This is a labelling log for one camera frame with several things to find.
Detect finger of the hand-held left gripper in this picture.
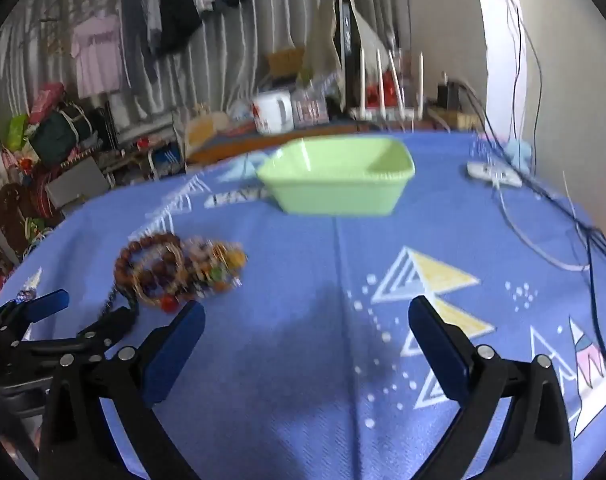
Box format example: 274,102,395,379
0,289,70,347
13,306,137,364

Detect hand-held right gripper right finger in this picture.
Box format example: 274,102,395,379
408,296,574,480

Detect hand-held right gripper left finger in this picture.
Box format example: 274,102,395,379
38,301,206,480

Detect black bead necklace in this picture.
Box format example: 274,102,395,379
100,280,140,322

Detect amber bead bracelet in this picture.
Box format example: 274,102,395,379
131,247,204,311

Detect colourful bead bracelet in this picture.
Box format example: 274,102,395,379
183,240,248,301

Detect green plastic basin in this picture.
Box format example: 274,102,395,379
256,137,416,217

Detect brown teddy bear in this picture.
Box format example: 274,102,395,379
0,182,34,256

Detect grey flat box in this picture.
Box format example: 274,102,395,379
45,155,108,208

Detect blue printed tablecloth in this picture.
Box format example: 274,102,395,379
0,130,606,480

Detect dark green duffel bag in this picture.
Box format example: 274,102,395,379
30,102,96,163

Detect bright green bag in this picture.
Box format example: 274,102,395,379
0,115,28,151

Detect blue striped shoe box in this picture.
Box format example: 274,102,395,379
150,142,184,181

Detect white power strip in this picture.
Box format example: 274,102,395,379
466,160,524,188

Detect pink red bag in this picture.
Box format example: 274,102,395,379
30,85,64,116

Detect light blue cloth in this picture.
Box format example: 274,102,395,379
505,140,534,171

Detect wooden edged table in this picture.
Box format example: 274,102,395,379
185,117,484,166

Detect tan plush bag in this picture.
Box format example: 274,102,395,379
185,110,231,153

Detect white router with antennas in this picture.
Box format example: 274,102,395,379
350,47,428,123

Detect pink t-shirt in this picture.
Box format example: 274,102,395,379
72,15,124,96

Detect white mug with red star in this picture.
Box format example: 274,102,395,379
252,90,294,136

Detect black power adapter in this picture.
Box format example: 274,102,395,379
438,80,464,108

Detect red and white snack packet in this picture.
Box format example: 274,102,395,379
293,92,328,126

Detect grey hanging shirt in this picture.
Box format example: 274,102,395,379
118,0,164,86

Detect cardboard box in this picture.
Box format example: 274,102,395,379
268,49,306,77

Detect black jacket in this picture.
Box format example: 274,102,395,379
158,0,204,56

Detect black flat box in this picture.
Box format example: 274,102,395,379
333,0,366,108

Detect grey curtain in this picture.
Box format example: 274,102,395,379
0,0,414,136

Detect white cable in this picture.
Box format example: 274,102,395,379
497,184,590,272

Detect dark cables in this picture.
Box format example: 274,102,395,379
488,0,606,376

